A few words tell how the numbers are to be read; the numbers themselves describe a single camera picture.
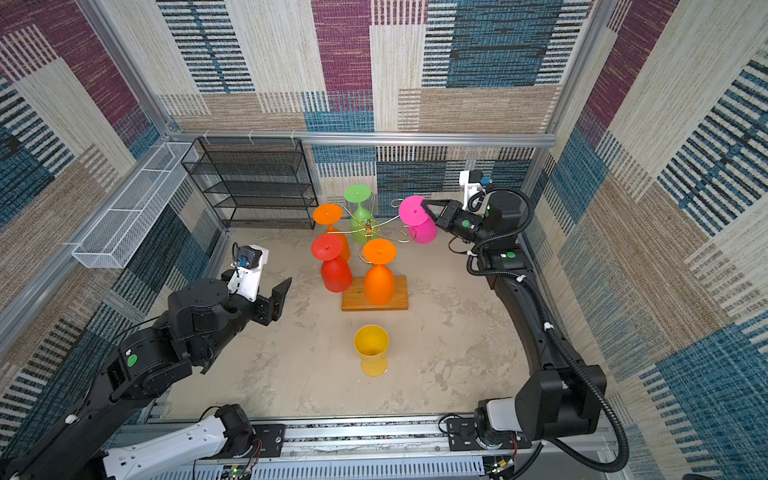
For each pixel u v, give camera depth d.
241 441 0.65
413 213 0.70
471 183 0.65
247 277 0.49
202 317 0.40
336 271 0.78
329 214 0.76
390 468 0.78
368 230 0.76
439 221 0.64
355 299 0.97
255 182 1.10
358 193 0.81
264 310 0.53
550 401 0.40
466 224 0.62
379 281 0.74
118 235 0.72
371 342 0.80
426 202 0.70
